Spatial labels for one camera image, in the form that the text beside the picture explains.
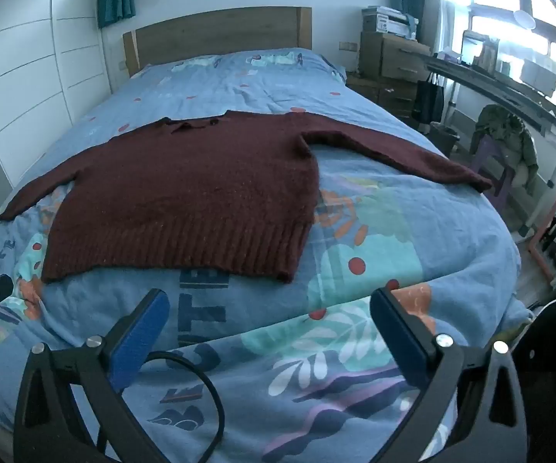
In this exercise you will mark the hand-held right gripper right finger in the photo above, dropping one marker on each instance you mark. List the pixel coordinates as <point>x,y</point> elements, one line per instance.
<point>398,333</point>

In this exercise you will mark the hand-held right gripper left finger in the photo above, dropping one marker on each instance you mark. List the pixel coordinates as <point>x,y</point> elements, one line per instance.
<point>142,340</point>

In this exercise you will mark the maroon knit sweater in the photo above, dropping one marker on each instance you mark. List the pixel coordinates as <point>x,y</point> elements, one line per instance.
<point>186,193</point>

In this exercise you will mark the purple chair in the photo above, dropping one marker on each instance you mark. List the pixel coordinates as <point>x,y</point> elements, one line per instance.
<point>492,164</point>

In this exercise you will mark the dark trash bin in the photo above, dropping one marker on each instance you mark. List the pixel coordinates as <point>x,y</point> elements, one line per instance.
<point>444,137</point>

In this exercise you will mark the olive jacket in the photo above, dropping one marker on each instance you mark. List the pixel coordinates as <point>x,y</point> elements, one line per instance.
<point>504,128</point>

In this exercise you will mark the black bag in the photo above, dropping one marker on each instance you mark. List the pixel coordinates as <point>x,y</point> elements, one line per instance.
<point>428,99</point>

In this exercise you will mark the white wardrobe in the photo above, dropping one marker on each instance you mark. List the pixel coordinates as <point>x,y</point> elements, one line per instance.
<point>27,58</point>

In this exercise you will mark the dark desk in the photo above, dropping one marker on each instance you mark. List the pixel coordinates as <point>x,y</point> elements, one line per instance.
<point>499,89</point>

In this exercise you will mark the wooden dresser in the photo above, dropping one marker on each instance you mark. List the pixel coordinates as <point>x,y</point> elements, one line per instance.
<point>393,60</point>

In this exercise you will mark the blue printed blanket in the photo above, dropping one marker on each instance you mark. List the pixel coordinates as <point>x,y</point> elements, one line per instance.
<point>258,87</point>

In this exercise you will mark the white printer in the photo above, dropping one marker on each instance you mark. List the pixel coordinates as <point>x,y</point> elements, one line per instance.
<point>388,21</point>

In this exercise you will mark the wooden headboard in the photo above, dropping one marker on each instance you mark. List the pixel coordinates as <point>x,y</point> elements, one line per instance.
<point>220,33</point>

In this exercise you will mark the round white lamp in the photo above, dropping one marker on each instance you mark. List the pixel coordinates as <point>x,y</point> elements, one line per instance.
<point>524,20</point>

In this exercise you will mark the wall socket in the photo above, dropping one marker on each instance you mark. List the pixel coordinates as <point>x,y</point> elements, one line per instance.
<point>348,47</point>

